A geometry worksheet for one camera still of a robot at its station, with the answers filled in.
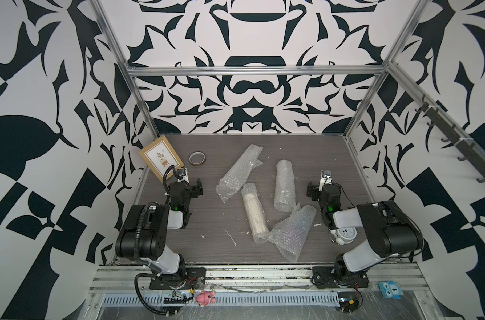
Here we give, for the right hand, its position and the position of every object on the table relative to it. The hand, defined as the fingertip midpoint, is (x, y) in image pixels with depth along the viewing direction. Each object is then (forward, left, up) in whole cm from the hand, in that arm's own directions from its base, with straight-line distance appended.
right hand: (322, 180), depth 95 cm
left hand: (+1, +64, +3) cm, 64 cm away
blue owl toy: (-43, -15, -4) cm, 45 cm away
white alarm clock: (-25, -3, -2) cm, 25 cm away
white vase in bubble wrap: (-16, +32, 0) cm, 35 cm away
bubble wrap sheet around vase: (-11, +19, +3) cm, 23 cm away
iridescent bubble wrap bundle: (-26, +19, +3) cm, 33 cm away
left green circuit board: (-45, +60, -8) cm, 76 cm away
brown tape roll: (+18, +62, -5) cm, 65 cm away
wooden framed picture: (+11, +77, +7) cm, 78 cm away
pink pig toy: (-45, +50, -2) cm, 67 cm away
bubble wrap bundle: (0, +40, +4) cm, 40 cm away
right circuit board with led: (-46, 0, -7) cm, 46 cm away
